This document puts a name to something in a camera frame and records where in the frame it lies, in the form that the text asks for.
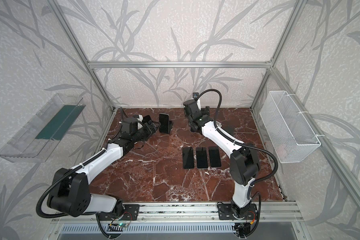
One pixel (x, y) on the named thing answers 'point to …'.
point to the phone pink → (214, 156)
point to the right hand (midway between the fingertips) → (197, 103)
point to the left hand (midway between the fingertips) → (160, 122)
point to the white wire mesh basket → (289, 133)
